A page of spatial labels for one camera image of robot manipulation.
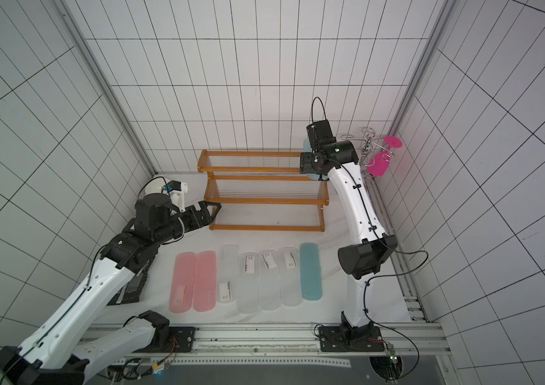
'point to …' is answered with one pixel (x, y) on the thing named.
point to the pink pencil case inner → (205, 281)
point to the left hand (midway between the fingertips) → (210, 214)
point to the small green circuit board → (392, 356)
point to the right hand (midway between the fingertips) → (305, 163)
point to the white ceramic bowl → (155, 186)
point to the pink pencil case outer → (183, 283)
